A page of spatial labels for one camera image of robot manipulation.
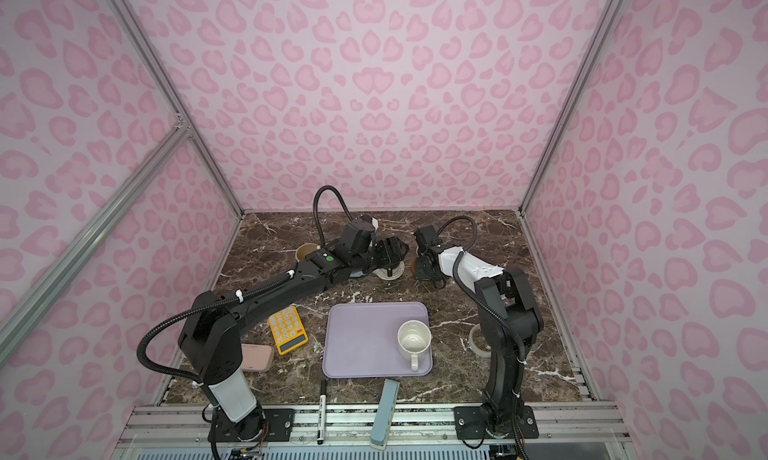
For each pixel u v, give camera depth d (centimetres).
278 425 74
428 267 70
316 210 65
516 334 47
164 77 82
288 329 88
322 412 75
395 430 73
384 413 74
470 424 73
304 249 98
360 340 88
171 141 86
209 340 45
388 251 73
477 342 86
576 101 87
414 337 86
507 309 51
